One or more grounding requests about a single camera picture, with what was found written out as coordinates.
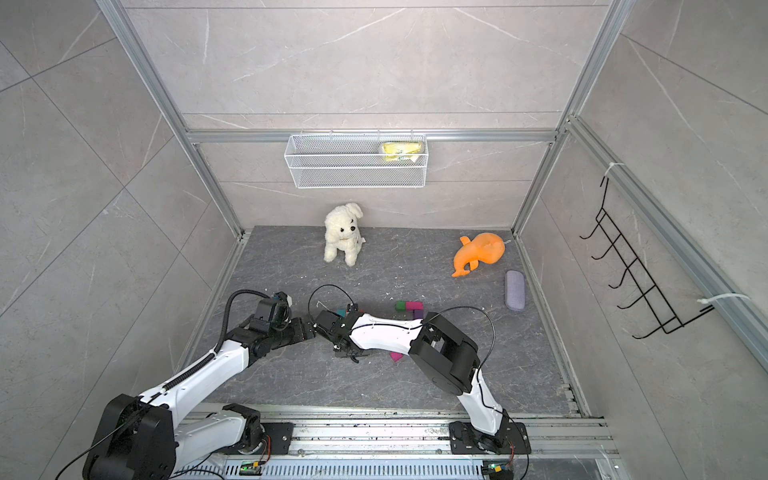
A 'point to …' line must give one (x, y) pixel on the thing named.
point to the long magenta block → (414, 305)
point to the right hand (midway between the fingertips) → (352, 349)
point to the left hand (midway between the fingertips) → (307, 323)
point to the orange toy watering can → (485, 247)
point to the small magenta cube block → (396, 356)
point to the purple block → (418, 314)
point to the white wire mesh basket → (356, 161)
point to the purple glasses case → (515, 290)
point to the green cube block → (400, 306)
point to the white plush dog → (342, 232)
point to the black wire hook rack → (628, 261)
